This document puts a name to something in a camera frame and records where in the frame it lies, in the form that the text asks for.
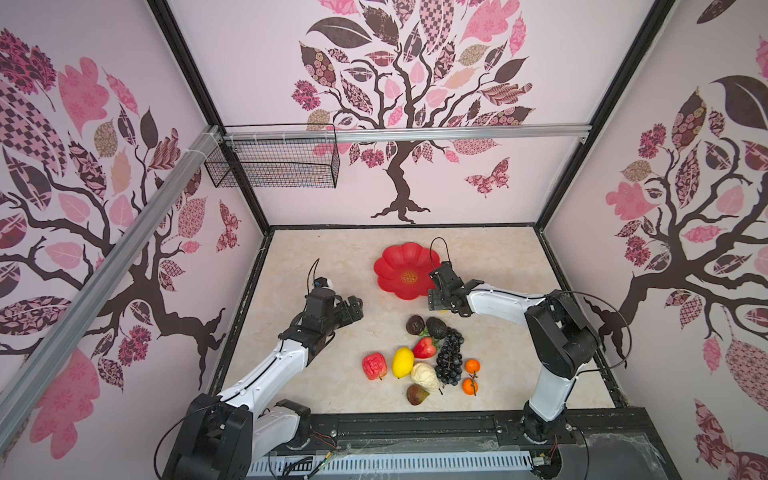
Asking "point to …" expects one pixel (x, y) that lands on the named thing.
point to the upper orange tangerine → (472, 366)
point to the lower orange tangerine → (468, 388)
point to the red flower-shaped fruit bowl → (405, 270)
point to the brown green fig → (415, 394)
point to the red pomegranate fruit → (374, 366)
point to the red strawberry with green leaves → (425, 347)
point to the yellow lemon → (402, 362)
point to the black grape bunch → (449, 360)
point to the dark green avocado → (436, 328)
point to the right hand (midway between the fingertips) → (442, 294)
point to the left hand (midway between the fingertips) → (351, 311)
